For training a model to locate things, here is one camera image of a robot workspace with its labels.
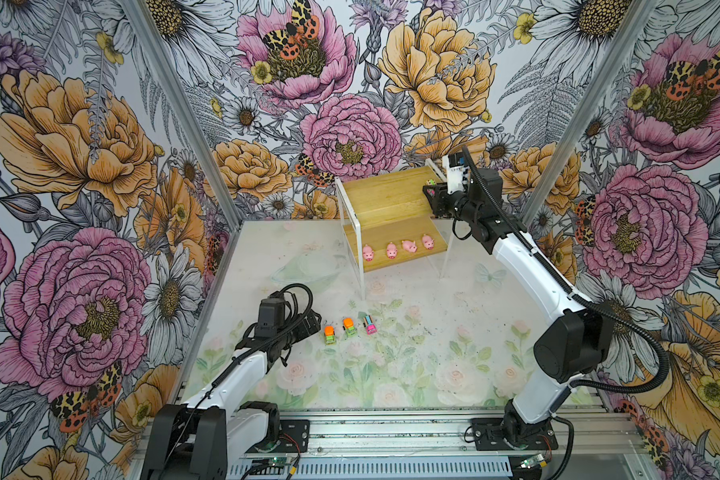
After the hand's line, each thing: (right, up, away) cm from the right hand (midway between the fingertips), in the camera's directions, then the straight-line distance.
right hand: (428, 195), depth 81 cm
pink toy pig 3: (-4, -14, +10) cm, 17 cm away
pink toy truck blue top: (-15, -38, +10) cm, 42 cm away
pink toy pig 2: (-9, -15, +8) cm, 19 cm away
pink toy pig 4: (+2, -12, +11) cm, 16 cm away
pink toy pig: (-16, -16, +8) cm, 24 cm away
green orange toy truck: (-22, -38, +11) cm, 45 cm away
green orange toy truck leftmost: (-28, -39, +8) cm, 49 cm away
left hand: (-33, -38, +8) cm, 52 cm away
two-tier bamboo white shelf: (-12, -7, -4) cm, 14 cm away
